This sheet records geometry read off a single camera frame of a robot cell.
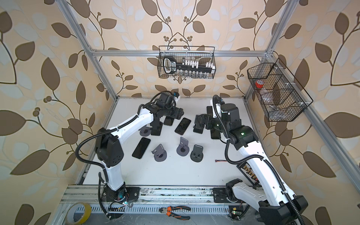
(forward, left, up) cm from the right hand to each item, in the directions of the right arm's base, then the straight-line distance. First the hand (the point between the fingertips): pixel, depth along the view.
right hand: (203, 117), depth 71 cm
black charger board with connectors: (-18, -26, -29) cm, 43 cm away
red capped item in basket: (+25, -38, 0) cm, 45 cm away
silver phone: (+8, -12, -31) cm, 34 cm away
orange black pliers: (-37, +20, -29) cm, 51 cm away
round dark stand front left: (-9, +25, -24) cm, 36 cm away
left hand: (+14, +15, -9) cm, 22 cm away
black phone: (+12, +11, -26) cm, 31 cm away
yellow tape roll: (-36, +66, -25) cm, 79 cm away
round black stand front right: (-10, +3, -25) cm, 27 cm away
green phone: (+17, +21, -25) cm, 37 cm away
